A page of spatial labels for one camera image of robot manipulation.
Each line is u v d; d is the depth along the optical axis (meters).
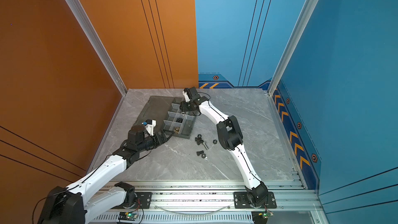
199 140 0.94
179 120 1.02
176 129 0.97
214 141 0.92
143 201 0.74
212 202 0.75
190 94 0.83
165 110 1.09
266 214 0.69
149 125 0.76
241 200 0.72
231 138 0.64
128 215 0.71
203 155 0.87
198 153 0.89
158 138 0.72
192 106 0.81
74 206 0.39
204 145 0.91
